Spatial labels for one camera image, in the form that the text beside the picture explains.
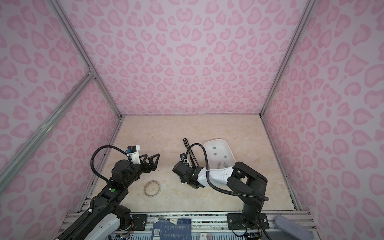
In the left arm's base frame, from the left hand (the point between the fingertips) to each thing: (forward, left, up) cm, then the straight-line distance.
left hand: (153, 153), depth 77 cm
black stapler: (+4, -20, -16) cm, 26 cm away
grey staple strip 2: (+2, -39, -19) cm, 44 cm away
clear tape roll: (-12, +3, -19) cm, 22 cm away
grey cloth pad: (-33, -66, -16) cm, 75 cm away
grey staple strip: (+14, -34, -19) cm, 41 cm away
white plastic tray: (+9, -37, -19) cm, 43 cm away
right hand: (-3, -15, -16) cm, 23 cm away
